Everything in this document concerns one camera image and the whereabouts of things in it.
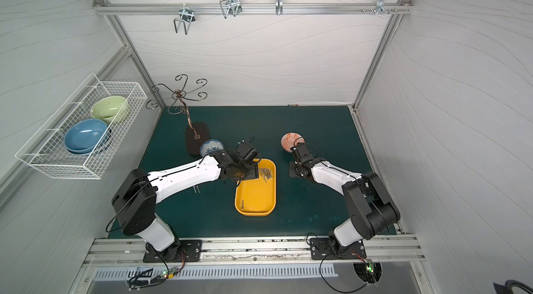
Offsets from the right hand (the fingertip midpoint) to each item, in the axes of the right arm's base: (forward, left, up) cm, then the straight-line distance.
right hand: (295, 167), depth 93 cm
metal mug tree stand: (+15, +50, +5) cm, 52 cm away
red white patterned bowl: (+16, +2, -1) cm, 16 cm away
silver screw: (-24, +29, +32) cm, 49 cm away
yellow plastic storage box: (-14, +16, -1) cm, 21 cm away
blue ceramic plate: (-10, +70, +34) cm, 78 cm away
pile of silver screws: (-3, +13, -1) cm, 14 cm away
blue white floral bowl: (+9, +42, +1) cm, 43 cm away
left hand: (-8, +18, +7) cm, 20 cm away
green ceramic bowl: (+3, +69, +33) cm, 76 cm away
